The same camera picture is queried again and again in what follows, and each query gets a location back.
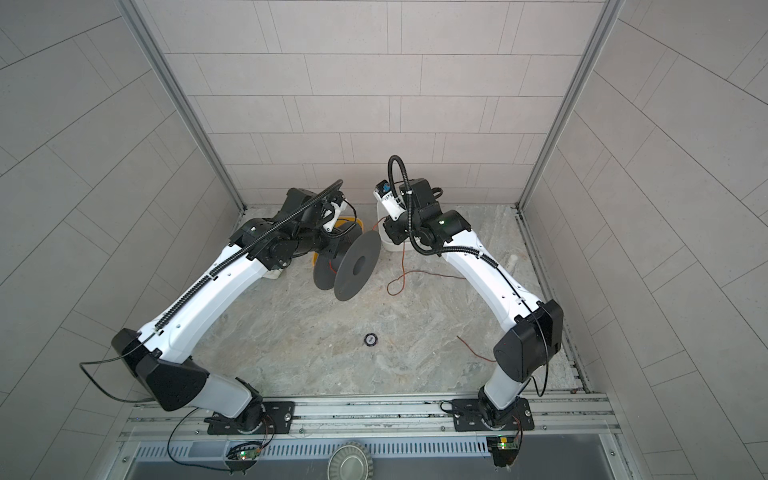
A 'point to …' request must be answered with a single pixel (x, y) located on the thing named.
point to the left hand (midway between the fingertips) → (348, 233)
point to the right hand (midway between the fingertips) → (388, 218)
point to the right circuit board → (502, 442)
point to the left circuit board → (245, 451)
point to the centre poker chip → (370, 339)
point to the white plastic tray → (388, 244)
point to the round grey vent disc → (351, 460)
